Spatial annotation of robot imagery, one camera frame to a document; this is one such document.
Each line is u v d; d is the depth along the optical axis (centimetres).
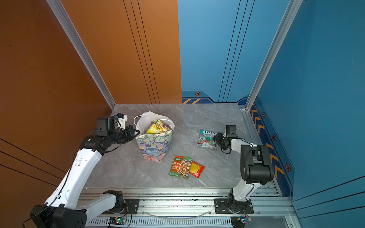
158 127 81
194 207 75
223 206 73
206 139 96
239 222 70
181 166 87
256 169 47
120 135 63
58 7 69
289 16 72
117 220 71
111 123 59
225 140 78
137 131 74
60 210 37
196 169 85
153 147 79
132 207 73
